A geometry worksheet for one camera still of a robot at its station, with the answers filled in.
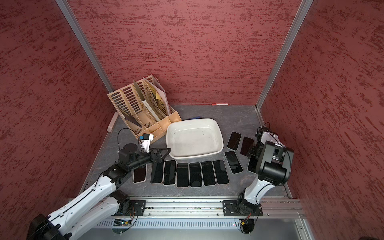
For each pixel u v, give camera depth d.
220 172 0.84
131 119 1.12
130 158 0.61
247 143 0.97
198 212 0.74
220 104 1.23
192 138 1.03
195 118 1.10
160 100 0.91
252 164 0.87
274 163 0.50
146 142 0.69
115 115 1.13
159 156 0.67
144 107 0.97
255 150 0.82
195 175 0.87
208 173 0.85
